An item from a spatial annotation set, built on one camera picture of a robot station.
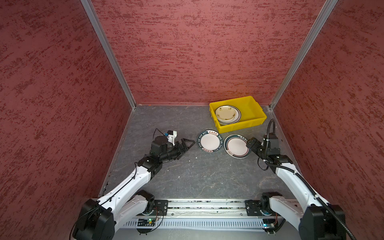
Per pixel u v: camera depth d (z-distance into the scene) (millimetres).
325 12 725
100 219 385
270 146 636
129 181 494
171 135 741
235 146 977
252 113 1143
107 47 853
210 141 1001
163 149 628
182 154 683
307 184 469
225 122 1033
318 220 405
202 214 728
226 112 1100
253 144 770
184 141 696
